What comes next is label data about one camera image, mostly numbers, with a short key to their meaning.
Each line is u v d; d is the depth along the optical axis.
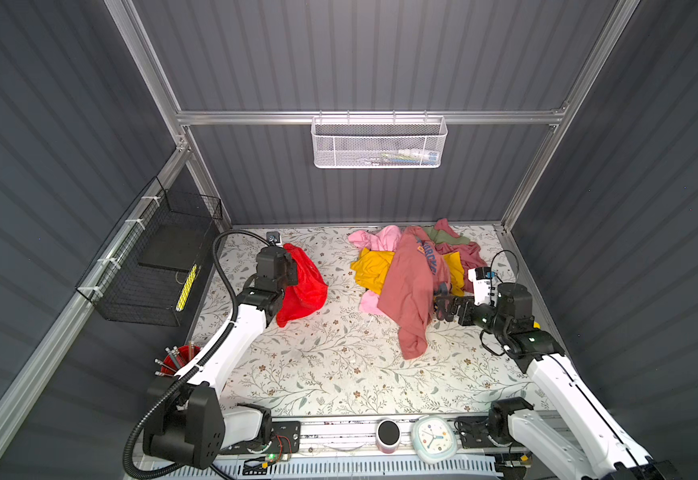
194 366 0.43
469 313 0.69
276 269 0.65
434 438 0.71
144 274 0.72
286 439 0.72
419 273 0.94
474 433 0.73
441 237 1.15
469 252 1.05
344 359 0.87
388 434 0.69
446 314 0.71
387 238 1.08
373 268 1.02
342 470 0.77
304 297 0.82
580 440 0.42
